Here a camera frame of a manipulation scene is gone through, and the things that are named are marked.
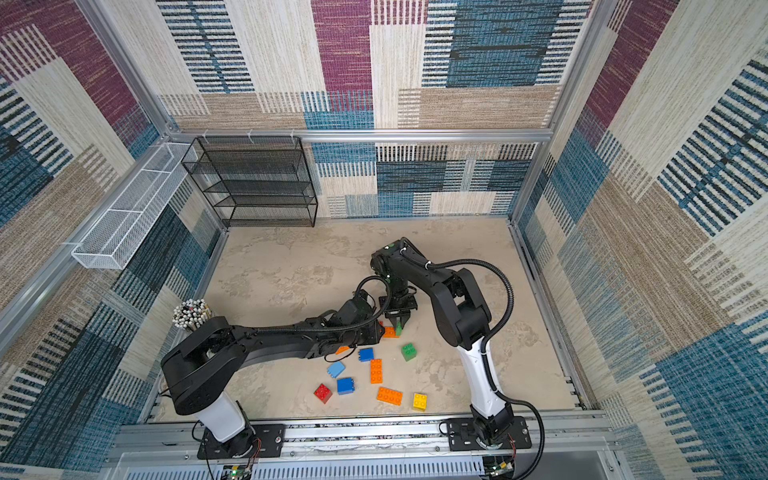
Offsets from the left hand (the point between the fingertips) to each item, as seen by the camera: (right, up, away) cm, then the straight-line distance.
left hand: (388, 333), depth 87 cm
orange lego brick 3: (0, -14, -8) cm, 16 cm away
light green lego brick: (+3, +1, 0) cm, 4 cm away
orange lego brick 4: (+1, -1, +3) cm, 3 cm away
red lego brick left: (-17, -13, -9) cm, 23 cm away
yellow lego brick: (+8, -14, -11) cm, 20 cm away
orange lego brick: (-10, +1, -18) cm, 21 cm away
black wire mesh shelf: (-48, +49, +24) cm, 73 cm away
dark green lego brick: (+6, -5, -3) cm, 8 cm away
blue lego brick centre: (-6, -5, -2) cm, 8 cm away
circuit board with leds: (+26, -26, -17) cm, 40 cm away
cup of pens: (-49, +8, -12) cm, 51 cm away
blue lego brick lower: (-11, -12, -6) cm, 18 cm away
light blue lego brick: (-15, -10, -2) cm, 18 cm away
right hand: (+4, +1, +1) cm, 4 cm away
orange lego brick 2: (-3, -10, -3) cm, 11 cm away
